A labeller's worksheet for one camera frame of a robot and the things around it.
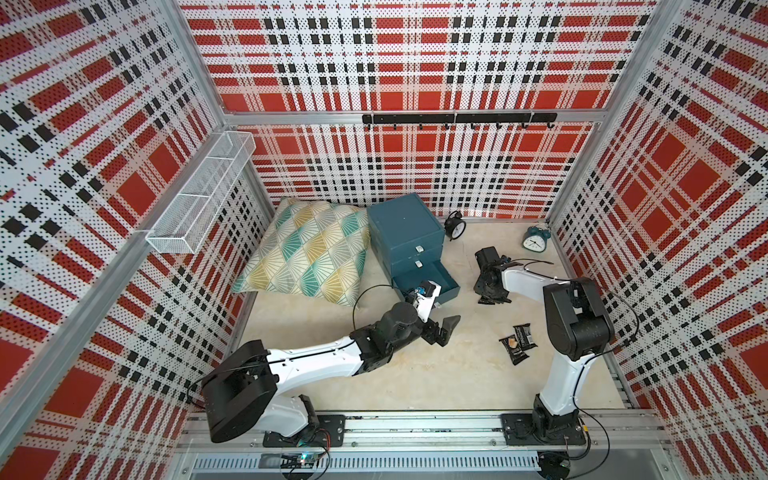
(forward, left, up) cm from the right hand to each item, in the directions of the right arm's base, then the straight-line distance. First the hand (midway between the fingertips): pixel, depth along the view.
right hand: (490, 288), depth 99 cm
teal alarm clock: (+18, -20, +4) cm, 27 cm away
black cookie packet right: (-17, -7, +1) cm, 18 cm away
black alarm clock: (+24, +10, +5) cm, 27 cm away
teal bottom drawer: (+2, +29, +5) cm, 29 cm away
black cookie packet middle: (-21, -3, 0) cm, 21 cm away
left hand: (-16, +18, +17) cm, 29 cm away
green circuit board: (-47, +54, +2) cm, 72 cm away
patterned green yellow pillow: (+6, +59, +15) cm, 61 cm away
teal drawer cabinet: (+4, +28, +21) cm, 35 cm away
